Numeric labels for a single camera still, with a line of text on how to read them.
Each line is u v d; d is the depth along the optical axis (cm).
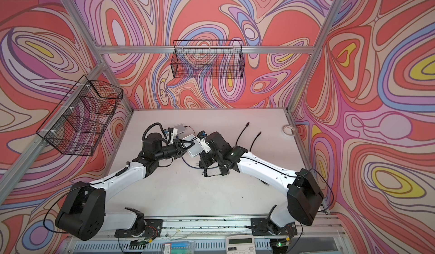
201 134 69
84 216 41
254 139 104
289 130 108
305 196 41
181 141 76
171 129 79
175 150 73
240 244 68
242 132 107
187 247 70
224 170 90
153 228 73
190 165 93
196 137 71
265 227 73
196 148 81
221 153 59
